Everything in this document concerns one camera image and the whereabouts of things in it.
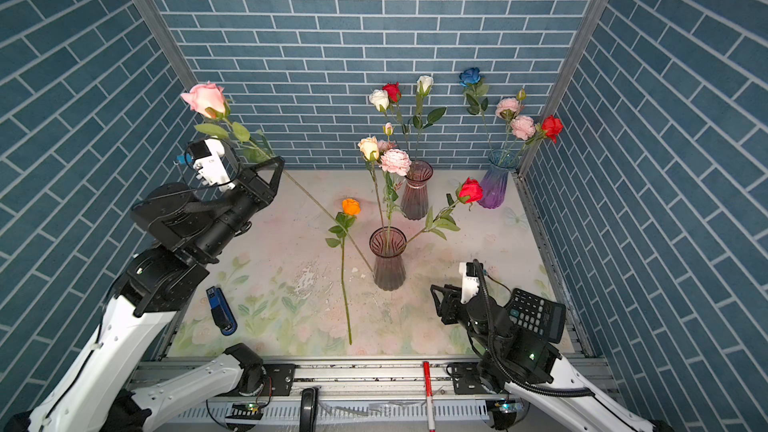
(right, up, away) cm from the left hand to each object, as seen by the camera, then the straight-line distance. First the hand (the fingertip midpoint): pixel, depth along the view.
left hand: (289, 159), depth 53 cm
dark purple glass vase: (+17, -20, +27) cm, 38 cm away
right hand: (+28, -29, +20) cm, 45 cm away
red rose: (+65, +14, +35) cm, 75 cm away
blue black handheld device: (-28, -38, +26) cm, 54 cm away
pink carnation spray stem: (+57, +15, +37) cm, 69 cm away
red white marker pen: (+27, -55, +18) cm, 64 cm away
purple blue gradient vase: (+52, 0, +45) cm, 69 cm away
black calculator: (+60, -40, +29) cm, 78 cm away
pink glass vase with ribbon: (+25, -8, +46) cm, 53 cm away
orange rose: (+3, -11, +52) cm, 53 cm away
